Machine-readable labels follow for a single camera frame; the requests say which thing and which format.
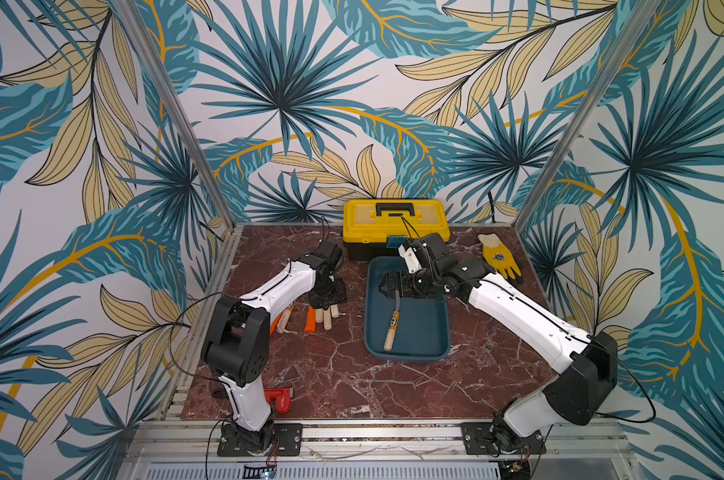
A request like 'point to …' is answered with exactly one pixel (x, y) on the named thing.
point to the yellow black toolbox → (376, 227)
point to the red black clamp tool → (283, 398)
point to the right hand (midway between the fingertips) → (393, 287)
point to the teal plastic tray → (421, 332)
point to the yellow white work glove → (497, 252)
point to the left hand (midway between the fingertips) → (337, 304)
